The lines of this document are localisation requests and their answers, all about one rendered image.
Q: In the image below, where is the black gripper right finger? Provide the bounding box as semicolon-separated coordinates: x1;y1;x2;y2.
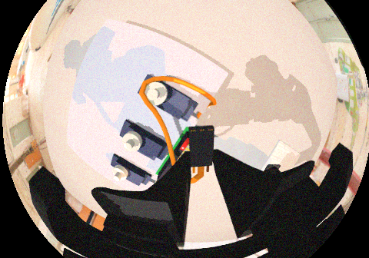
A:
212;150;314;239

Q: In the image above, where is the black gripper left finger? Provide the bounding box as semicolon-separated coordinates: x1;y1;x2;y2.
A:
91;150;191;246

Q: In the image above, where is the black pin header strip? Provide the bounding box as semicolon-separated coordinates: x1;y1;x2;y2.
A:
156;126;190;180

